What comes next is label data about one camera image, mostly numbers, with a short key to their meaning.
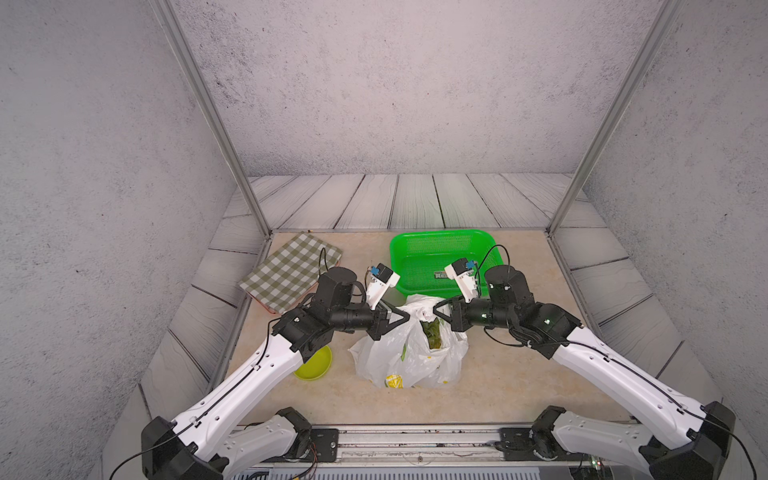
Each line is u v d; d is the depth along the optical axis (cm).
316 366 83
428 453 73
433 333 70
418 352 67
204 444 38
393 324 65
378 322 59
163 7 69
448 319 65
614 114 87
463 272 62
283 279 105
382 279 60
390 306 66
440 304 67
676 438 39
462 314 61
